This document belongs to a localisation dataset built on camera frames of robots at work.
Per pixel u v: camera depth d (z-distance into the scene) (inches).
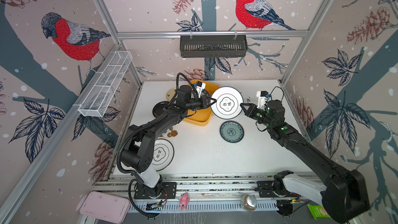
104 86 30.5
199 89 30.6
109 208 26.7
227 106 31.3
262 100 28.2
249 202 24.5
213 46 40.9
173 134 36.1
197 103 29.3
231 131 37.4
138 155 17.8
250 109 28.0
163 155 33.6
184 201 27.2
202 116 39.9
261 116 26.5
